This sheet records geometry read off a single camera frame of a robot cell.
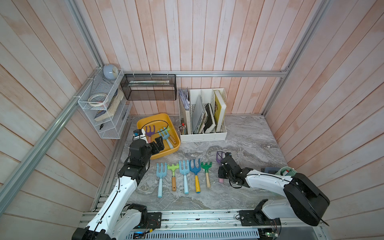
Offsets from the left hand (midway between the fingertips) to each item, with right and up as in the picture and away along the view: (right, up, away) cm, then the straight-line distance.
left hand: (156, 141), depth 80 cm
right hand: (+37, -19, +12) cm, 43 cm away
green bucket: (+71, -17, -3) cm, 73 cm away
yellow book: (+37, +19, +9) cm, 42 cm away
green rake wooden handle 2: (+6, -1, +24) cm, 25 cm away
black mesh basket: (-10, +37, +24) cm, 45 cm away
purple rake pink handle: (+37, -24, +6) cm, 44 cm away
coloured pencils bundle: (+14, +7, +10) cm, 19 cm away
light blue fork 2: (+1, +2, +27) cm, 27 cm away
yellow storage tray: (-4, +10, +32) cm, 34 cm away
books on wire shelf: (-24, +19, 0) cm, 30 cm away
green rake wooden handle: (+9, -22, +8) cm, 25 cm away
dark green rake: (+29, -17, +12) cm, 36 cm away
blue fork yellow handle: (+22, -19, +11) cm, 31 cm away
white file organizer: (+26, +16, +13) cm, 33 cm away
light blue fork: (+15, -20, +11) cm, 27 cm away
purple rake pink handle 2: (-11, +4, +29) cm, 31 cm away
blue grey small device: (+67, -18, +9) cm, 70 cm away
